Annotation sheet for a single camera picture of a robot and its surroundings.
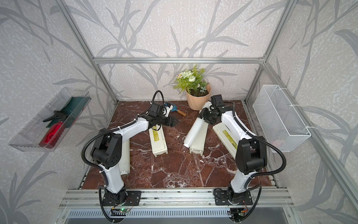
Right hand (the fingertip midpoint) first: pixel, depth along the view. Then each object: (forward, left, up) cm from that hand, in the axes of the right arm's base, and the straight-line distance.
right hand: (199, 116), depth 89 cm
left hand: (+1, +17, -5) cm, 17 cm away
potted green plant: (+26, 0, -1) cm, 26 cm away
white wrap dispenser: (-13, +26, -8) cm, 30 cm away
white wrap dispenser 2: (-8, -20, -14) cm, 25 cm away
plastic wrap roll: (-8, +2, -2) cm, 9 cm away
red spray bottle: (-25, +65, +20) cm, 72 cm away
